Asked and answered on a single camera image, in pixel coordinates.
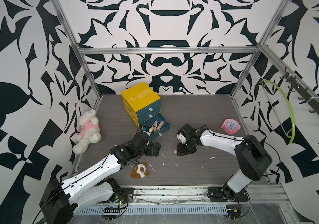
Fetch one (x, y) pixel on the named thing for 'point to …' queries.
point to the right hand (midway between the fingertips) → (179, 151)
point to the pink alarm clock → (231, 126)
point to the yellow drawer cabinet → (141, 103)
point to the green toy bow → (293, 122)
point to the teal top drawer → (148, 109)
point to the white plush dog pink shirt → (88, 124)
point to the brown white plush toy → (140, 171)
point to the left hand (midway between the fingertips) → (153, 142)
